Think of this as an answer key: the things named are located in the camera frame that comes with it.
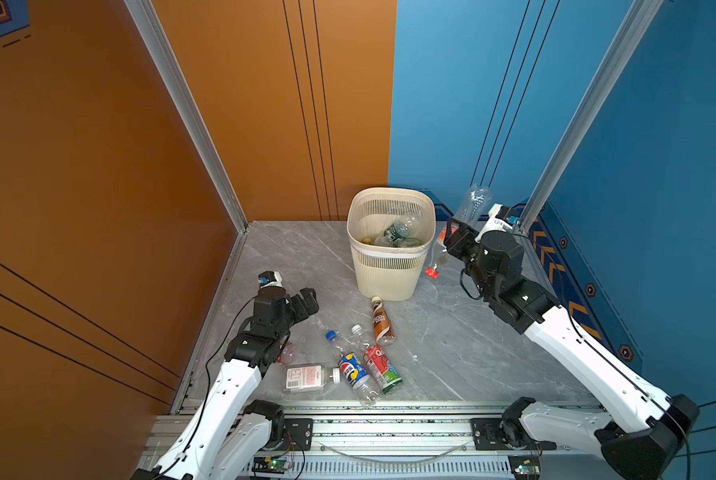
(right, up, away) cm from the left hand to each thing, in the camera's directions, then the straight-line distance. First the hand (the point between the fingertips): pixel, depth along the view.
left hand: (302, 293), depth 80 cm
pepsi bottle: (+14, -20, -2) cm, 25 cm away
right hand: (+37, +18, -11) cm, 43 cm away
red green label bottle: (+21, -19, -1) cm, 28 cm away
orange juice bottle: (-5, -17, +2) cm, 18 cm away
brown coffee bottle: (+22, -11, +5) cm, 25 cm away
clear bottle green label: (+30, +18, +19) cm, 40 cm away
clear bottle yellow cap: (+17, +15, +21) cm, 31 cm away
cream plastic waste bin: (+26, +5, +7) cm, 27 cm away
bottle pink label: (+2, -22, -3) cm, 22 cm away
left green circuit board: (-6, -40, -10) cm, 41 cm away
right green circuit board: (+56, -40, -9) cm, 69 cm away
